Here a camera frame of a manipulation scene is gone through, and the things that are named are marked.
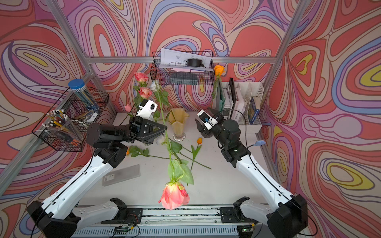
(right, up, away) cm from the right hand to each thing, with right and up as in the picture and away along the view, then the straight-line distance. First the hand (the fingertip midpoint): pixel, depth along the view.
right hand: (204, 115), depth 71 cm
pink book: (+23, +6, +20) cm, 31 cm away
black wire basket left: (-62, -1, +3) cm, 62 cm away
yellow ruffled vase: (-15, +1, +22) cm, 27 cm away
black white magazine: (+20, +17, +22) cm, 34 cm away
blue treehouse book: (+37, +5, +31) cm, 48 cm away
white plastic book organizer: (+25, +10, +19) cm, 33 cm away
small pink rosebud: (-41, +5, +9) cm, 42 cm away
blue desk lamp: (+28, -14, +4) cm, 32 cm away
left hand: (-15, -8, -28) cm, 33 cm away
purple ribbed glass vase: (+4, -12, +31) cm, 33 cm away
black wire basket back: (-25, +29, +31) cm, 49 cm away
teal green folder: (+10, +11, +14) cm, 20 cm away
